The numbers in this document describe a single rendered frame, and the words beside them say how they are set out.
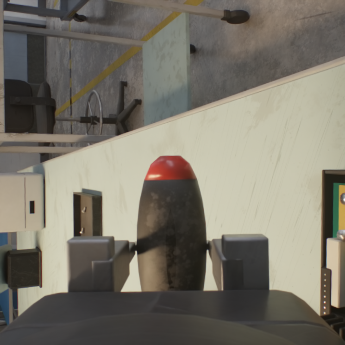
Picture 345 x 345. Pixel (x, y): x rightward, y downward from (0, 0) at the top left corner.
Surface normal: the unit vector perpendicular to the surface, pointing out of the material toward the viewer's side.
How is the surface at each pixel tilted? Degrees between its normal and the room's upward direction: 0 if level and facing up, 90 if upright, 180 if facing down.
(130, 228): 0
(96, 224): 90
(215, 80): 0
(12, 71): 90
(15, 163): 90
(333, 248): 0
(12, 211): 90
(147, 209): 24
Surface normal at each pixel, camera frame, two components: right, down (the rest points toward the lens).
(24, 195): 0.43, 0.02
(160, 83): -0.90, 0.01
